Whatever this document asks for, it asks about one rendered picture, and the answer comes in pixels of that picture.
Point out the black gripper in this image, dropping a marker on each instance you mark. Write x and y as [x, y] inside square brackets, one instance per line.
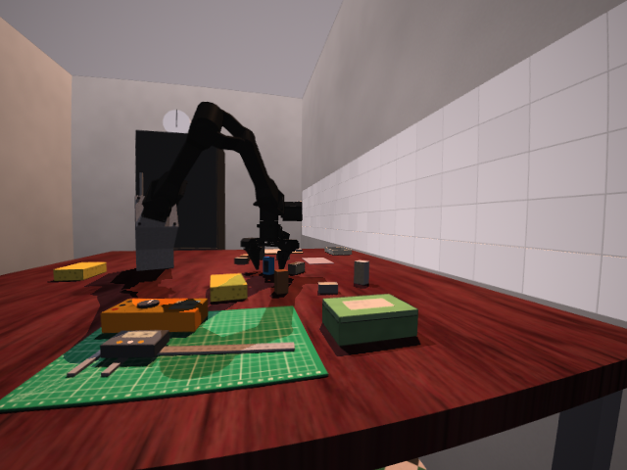
[269, 234]

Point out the blue block with black label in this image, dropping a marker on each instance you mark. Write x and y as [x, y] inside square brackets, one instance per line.
[268, 265]

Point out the pink flat rectangular pad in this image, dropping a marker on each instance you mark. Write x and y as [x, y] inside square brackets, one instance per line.
[317, 261]

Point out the green cutting mat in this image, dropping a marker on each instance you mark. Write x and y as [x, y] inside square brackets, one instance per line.
[169, 375]

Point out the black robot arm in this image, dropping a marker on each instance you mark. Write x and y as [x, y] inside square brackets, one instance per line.
[204, 132]

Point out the orange rectangular block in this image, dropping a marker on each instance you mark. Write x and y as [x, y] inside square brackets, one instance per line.
[175, 315]

